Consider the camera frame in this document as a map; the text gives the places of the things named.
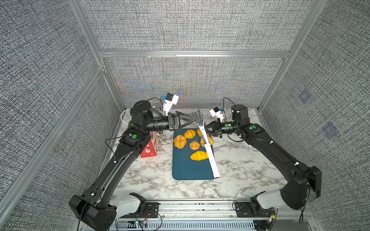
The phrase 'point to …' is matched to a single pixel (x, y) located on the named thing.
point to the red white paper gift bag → (151, 150)
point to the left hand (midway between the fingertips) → (195, 121)
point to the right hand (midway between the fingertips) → (202, 127)
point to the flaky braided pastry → (210, 140)
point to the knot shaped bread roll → (180, 141)
